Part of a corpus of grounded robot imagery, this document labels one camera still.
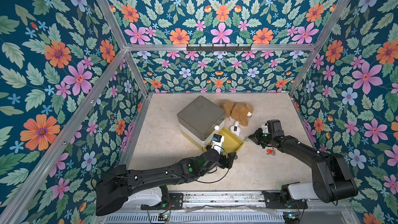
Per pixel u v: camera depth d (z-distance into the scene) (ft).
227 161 2.18
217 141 2.13
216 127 2.63
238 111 3.19
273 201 2.42
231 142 3.09
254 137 2.63
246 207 2.39
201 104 3.04
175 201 2.41
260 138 2.63
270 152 2.96
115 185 1.51
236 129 3.14
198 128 2.51
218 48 3.08
